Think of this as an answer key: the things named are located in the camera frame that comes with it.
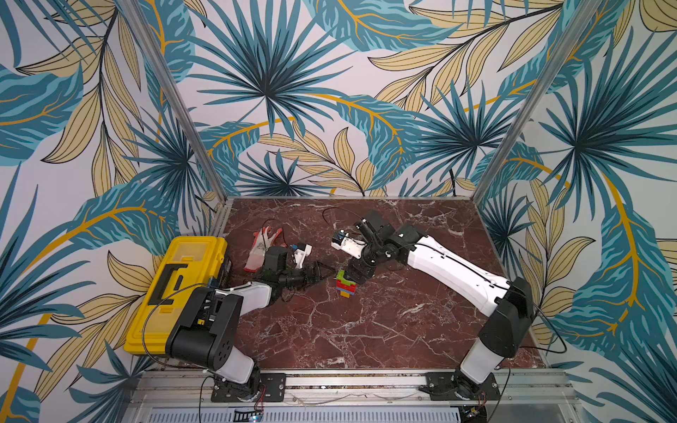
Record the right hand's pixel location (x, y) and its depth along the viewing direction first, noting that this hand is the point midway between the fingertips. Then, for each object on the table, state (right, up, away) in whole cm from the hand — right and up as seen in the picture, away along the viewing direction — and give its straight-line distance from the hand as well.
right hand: (353, 261), depth 80 cm
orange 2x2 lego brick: (-2, -13, +10) cm, 16 cm away
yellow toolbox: (-50, 0, -1) cm, 50 cm away
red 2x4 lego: (0, -9, +6) cm, 11 cm away
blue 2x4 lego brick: (-2, -11, +7) cm, 13 cm away
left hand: (-8, -6, +5) cm, 11 cm away
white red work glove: (-34, +5, +23) cm, 41 cm away
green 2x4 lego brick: (-4, -4, -1) cm, 6 cm away
